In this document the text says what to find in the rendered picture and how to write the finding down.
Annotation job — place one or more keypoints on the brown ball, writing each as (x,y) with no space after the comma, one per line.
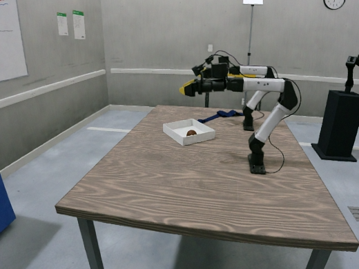
(191,132)

